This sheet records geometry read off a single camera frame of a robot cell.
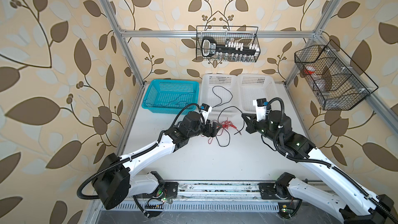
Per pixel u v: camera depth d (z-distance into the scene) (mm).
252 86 1158
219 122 953
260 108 602
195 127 622
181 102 1102
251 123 605
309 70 807
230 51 831
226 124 964
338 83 726
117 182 396
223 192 751
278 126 489
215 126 696
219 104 1070
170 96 1125
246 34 910
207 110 697
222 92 1155
